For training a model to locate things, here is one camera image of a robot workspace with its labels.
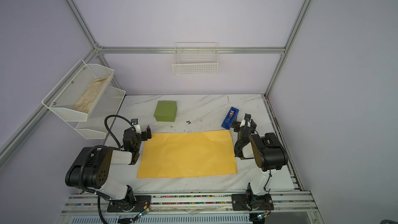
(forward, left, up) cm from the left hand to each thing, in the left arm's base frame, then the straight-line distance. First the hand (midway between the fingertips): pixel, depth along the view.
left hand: (140, 128), depth 95 cm
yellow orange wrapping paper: (-12, -29, -10) cm, 33 cm away
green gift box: (+17, -12, -3) cm, 21 cm away
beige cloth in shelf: (0, +21, +24) cm, 32 cm away
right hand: (+5, -62, +4) cm, 63 cm away
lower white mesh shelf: (-12, +7, +26) cm, 29 cm away
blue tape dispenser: (+9, -57, -1) cm, 58 cm away
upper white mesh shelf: (+6, +27, +26) cm, 38 cm away
